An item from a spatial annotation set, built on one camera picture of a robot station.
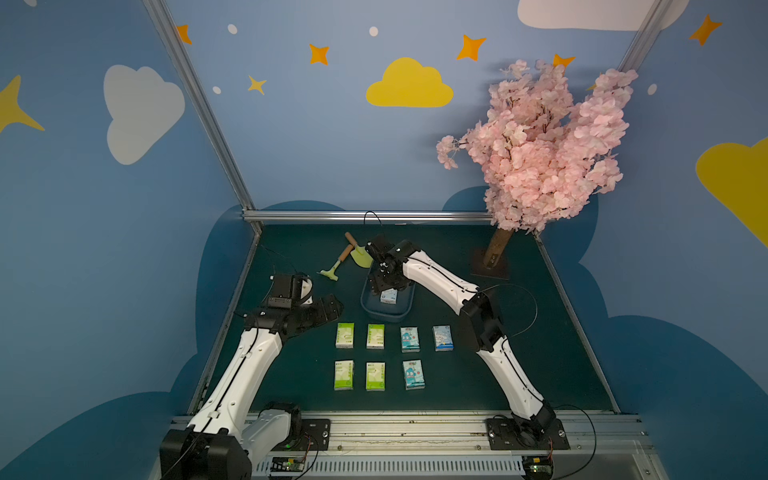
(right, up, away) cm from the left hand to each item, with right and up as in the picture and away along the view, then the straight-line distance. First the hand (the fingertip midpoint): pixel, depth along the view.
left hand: (330, 307), depth 82 cm
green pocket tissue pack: (+3, -10, +8) cm, 13 cm away
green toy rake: (-5, +8, +26) cm, 28 cm away
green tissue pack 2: (+13, -19, 0) cm, 23 cm away
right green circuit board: (+54, -38, -8) cm, 66 cm away
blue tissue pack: (+17, +1, +17) cm, 24 cm away
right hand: (+17, +6, +15) cm, 24 cm away
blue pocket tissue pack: (+23, -11, +7) cm, 26 cm away
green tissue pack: (+12, -10, +8) cm, 18 cm away
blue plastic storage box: (+11, -2, +15) cm, 19 cm away
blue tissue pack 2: (+23, -19, 0) cm, 30 cm away
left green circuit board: (-9, -37, -10) cm, 39 cm away
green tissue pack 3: (+4, -19, 0) cm, 19 cm away
